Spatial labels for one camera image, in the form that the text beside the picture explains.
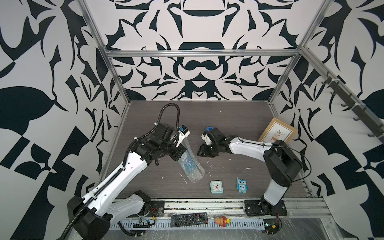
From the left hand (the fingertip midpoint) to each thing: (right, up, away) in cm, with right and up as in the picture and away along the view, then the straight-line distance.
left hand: (182, 146), depth 74 cm
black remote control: (+3, -33, -4) cm, 34 cm away
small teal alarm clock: (+17, -22, +5) cm, 29 cm away
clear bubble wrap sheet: (+3, -12, +9) cm, 15 cm away
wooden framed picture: (+54, +6, +15) cm, 56 cm away
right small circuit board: (+42, -37, -3) cm, 56 cm away
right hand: (+8, -6, +14) cm, 18 cm away
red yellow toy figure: (+18, -33, -6) cm, 38 cm away
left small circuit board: (-18, -38, -2) cm, 42 cm away
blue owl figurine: (+31, -23, +6) cm, 39 cm away
